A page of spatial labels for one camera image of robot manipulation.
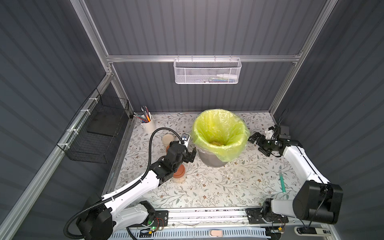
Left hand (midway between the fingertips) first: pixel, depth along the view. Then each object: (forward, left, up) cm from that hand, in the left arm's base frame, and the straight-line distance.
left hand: (188, 146), depth 78 cm
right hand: (+5, -39, -5) cm, 39 cm away
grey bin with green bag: (+13, -19, -8) cm, 24 cm away
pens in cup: (+32, +30, -8) cm, 45 cm away
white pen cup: (+23, +28, -12) cm, 39 cm away
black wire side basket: (+1, +48, +8) cm, 48 cm away
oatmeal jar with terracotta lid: (-12, +5, -10) cm, 16 cm away
